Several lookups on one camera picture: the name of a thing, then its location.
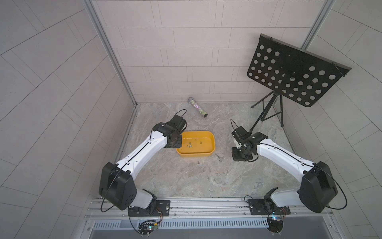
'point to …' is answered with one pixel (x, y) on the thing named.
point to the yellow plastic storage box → (197, 144)
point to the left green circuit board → (146, 227)
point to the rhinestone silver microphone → (191, 100)
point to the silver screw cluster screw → (219, 158)
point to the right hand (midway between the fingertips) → (233, 158)
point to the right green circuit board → (274, 224)
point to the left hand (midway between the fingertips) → (177, 142)
